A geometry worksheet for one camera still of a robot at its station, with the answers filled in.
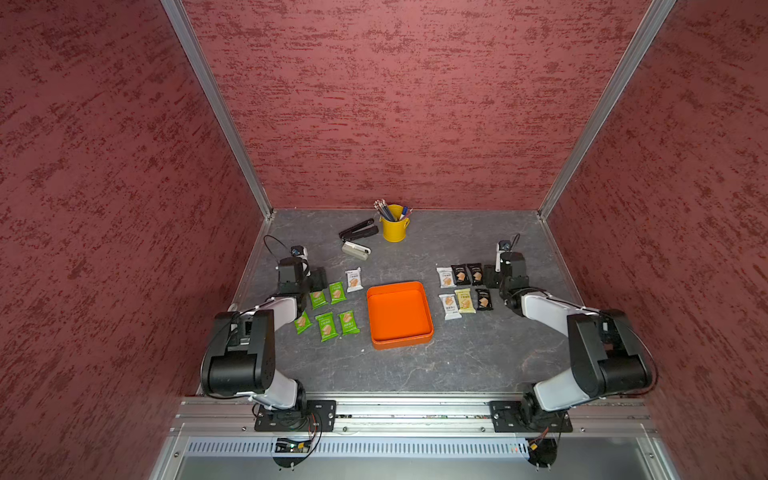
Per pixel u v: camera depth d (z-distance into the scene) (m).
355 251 1.07
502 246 0.85
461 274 1.01
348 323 0.90
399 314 0.93
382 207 1.00
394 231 1.08
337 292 0.95
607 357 0.45
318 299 0.95
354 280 1.00
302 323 0.89
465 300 0.95
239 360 0.45
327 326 0.89
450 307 0.93
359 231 1.12
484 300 0.95
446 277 1.00
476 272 1.00
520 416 0.73
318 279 0.86
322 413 0.75
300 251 0.85
